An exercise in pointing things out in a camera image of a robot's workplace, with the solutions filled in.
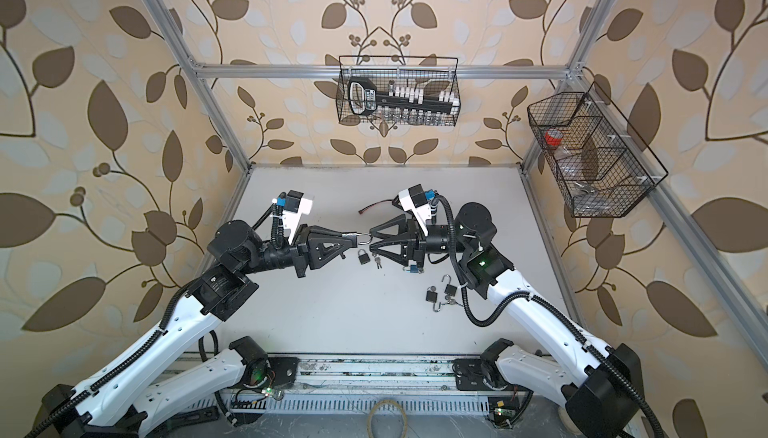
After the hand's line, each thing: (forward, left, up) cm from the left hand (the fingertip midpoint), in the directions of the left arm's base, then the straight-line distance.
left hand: (350, 246), depth 54 cm
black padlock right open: (+6, -19, -39) cm, 44 cm away
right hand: (+2, -4, -2) cm, 5 cm away
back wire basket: (+48, -3, -6) cm, 48 cm away
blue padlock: (+14, -14, -39) cm, 44 cm away
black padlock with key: (+17, +2, -37) cm, 41 cm away
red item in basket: (+44, -54, -11) cm, 71 cm away
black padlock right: (+8, -24, -39) cm, 47 cm away
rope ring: (-25, -3, -38) cm, 45 cm away
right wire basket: (+34, -64, -10) cm, 74 cm away
